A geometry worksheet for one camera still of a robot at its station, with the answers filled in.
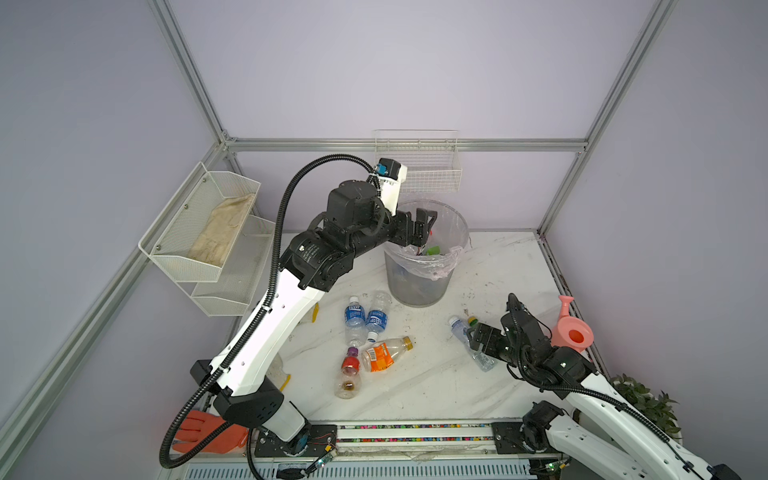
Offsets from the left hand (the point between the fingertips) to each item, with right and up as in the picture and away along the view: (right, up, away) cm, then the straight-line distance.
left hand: (415, 212), depth 59 cm
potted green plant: (+51, -41, +2) cm, 65 cm away
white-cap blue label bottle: (-16, -31, +33) cm, 49 cm away
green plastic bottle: (+21, -29, +34) cm, 50 cm away
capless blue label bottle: (-9, -27, +31) cm, 42 cm away
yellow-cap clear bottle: (-8, -37, +26) cm, 46 cm away
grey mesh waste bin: (+3, -14, +23) cm, 27 cm away
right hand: (+18, -30, +18) cm, 39 cm away
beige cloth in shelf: (-52, -2, +22) cm, 56 cm away
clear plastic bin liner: (+13, -3, +33) cm, 36 cm away
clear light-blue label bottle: (+21, -38, +23) cm, 49 cm away
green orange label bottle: (+9, -7, +38) cm, 39 cm away
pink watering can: (+45, -29, +22) cm, 58 cm away
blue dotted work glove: (-30, -27, +38) cm, 56 cm away
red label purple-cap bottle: (-17, -44, +21) cm, 51 cm away
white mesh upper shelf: (-58, -3, +19) cm, 61 cm away
